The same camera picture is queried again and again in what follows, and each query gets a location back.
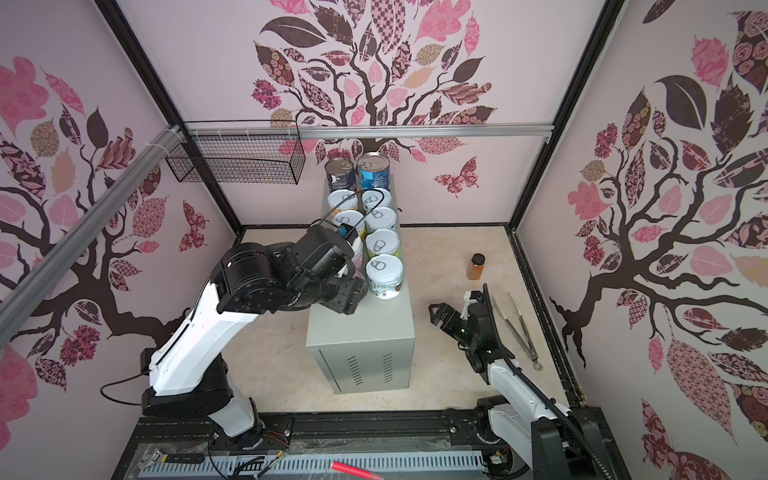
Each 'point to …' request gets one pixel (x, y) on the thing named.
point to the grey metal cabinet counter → (371, 350)
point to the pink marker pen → (348, 468)
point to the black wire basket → (243, 159)
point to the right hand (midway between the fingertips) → (440, 309)
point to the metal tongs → (528, 343)
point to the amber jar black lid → (476, 266)
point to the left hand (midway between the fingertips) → (346, 288)
